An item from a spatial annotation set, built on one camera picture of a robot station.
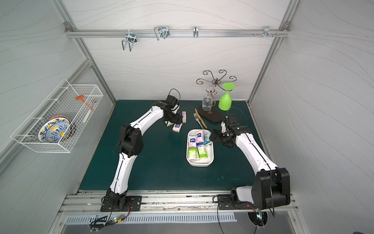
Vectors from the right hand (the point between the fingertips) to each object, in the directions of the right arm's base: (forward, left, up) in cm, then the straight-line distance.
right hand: (216, 139), depth 85 cm
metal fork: (+25, +12, -13) cm, 30 cm away
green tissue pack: (-5, +8, -9) cm, 13 cm away
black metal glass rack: (+27, -2, -11) cm, 30 cm away
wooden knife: (+26, +10, -12) cm, 30 cm away
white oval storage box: (-10, +8, -12) cm, 18 cm away
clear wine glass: (+21, +6, +8) cm, 24 cm away
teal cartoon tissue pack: (+6, +6, -5) cm, 10 cm away
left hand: (+16, +26, -4) cm, 30 cm away
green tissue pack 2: (+9, +30, +2) cm, 31 cm away
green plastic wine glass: (+20, -5, +11) cm, 24 cm away
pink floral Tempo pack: (+1, +15, -6) cm, 16 cm away
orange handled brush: (+11, +77, +21) cm, 81 cm away
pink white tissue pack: (+13, +26, -9) cm, 30 cm away
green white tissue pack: (-7, +14, -7) cm, 17 cm away
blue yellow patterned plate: (-12, +74, +24) cm, 79 cm away
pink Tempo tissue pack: (+4, +10, -4) cm, 11 cm away
